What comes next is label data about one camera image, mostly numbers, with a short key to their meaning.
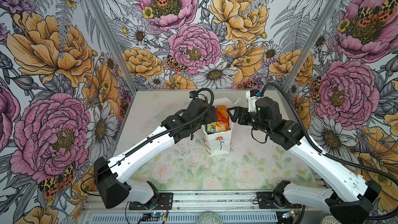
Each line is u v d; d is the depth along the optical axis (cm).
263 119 52
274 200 68
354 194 38
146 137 45
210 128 76
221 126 77
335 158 42
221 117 82
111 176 39
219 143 81
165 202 73
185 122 52
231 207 74
